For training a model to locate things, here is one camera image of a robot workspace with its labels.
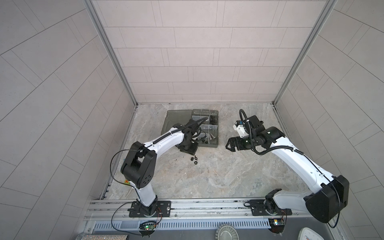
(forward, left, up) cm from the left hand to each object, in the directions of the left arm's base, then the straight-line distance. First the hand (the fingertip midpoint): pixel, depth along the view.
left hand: (196, 150), depth 86 cm
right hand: (-2, -19, +10) cm, 21 cm away
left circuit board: (-36, +21, -1) cm, 41 cm away
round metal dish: (-37, -14, -3) cm, 40 cm away
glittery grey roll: (-39, +38, +1) cm, 54 cm away
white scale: (-37, -48, -1) cm, 61 cm away
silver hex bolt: (+10, -9, -3) cm, 14 cm away
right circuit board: (-34, -38, -4) cm, 51 cm away
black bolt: (+26, -12, -4) cm, 28 cm away
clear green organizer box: (+22, -7, 0) cm, 23 cm away
